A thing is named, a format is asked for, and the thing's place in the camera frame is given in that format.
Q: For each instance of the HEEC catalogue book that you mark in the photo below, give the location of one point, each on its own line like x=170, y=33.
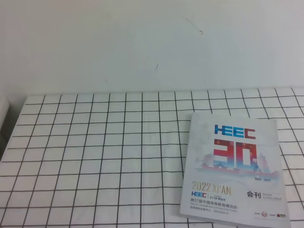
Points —
x=233, y=173

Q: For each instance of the white grid tablecloth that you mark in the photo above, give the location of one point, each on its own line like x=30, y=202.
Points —
x=116, y=160

